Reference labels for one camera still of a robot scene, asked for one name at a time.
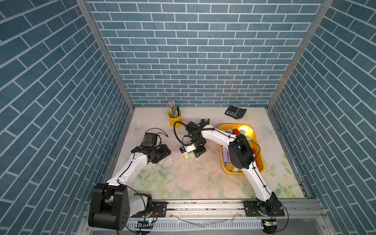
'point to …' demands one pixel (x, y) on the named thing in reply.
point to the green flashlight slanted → (190, 155)
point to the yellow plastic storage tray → (249, 131)
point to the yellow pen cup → (173, 120)
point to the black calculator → (235, 112)
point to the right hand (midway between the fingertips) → (197, 151)
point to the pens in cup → (174, 111)
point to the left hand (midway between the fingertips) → (171, 152)
